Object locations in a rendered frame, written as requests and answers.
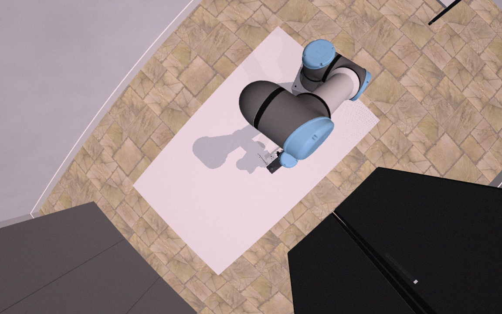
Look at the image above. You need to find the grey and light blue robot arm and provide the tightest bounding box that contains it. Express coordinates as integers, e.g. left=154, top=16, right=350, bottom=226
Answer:
left=239, top=39, right=371, bottom=174

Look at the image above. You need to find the grey power strip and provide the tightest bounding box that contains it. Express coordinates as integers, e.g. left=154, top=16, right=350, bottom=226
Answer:
left=258, top=148, right=283, bottom=166

